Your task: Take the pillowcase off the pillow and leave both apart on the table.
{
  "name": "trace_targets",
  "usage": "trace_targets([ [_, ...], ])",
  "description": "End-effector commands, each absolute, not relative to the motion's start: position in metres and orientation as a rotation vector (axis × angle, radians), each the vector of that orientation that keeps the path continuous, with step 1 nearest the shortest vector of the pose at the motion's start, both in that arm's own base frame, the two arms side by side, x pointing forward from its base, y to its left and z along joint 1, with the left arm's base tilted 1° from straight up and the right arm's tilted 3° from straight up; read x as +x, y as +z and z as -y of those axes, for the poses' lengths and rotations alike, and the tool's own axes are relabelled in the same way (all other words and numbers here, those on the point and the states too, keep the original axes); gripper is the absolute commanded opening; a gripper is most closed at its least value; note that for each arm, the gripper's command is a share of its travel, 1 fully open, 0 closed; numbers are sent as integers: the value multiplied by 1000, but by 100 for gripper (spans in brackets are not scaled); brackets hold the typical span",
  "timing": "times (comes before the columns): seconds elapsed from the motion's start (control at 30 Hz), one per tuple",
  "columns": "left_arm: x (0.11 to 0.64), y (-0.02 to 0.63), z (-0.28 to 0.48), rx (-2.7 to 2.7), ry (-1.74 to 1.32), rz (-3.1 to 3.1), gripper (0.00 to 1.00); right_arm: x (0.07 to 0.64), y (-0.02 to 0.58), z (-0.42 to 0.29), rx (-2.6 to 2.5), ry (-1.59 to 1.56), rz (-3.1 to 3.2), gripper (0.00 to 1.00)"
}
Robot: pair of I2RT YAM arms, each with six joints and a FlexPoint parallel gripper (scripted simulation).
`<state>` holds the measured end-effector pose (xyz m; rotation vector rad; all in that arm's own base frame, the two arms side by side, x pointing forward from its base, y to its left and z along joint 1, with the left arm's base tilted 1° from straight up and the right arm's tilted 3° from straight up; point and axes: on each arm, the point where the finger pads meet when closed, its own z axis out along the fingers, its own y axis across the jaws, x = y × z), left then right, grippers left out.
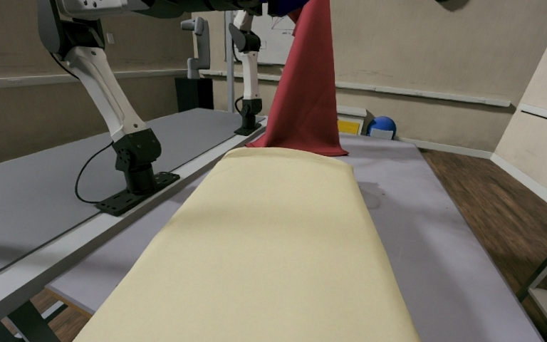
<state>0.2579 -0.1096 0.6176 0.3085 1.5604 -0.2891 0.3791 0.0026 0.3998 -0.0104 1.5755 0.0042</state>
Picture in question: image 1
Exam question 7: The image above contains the cream pillow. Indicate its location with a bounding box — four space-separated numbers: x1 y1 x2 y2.
73 147 422 342

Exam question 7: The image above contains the red pillowcase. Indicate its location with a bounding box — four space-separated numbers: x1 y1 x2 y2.
244 0 349 157

